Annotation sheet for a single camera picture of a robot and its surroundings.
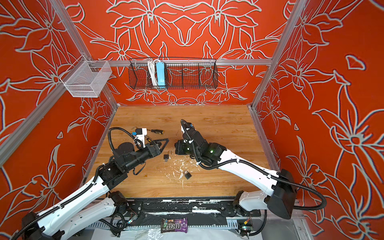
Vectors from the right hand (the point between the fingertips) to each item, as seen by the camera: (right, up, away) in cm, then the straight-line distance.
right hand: (171, 145), depth 71 cm
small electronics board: (+35, -38, -2) cm, 52 cm away
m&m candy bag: (+4, -37, -3) cm, 37 cm away
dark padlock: (-5, -11, +20) cm, 23 cm away
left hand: (-2, +2, -3) cm, 4 cm away
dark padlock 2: (+8, -19, +13) cm, 24 cm away
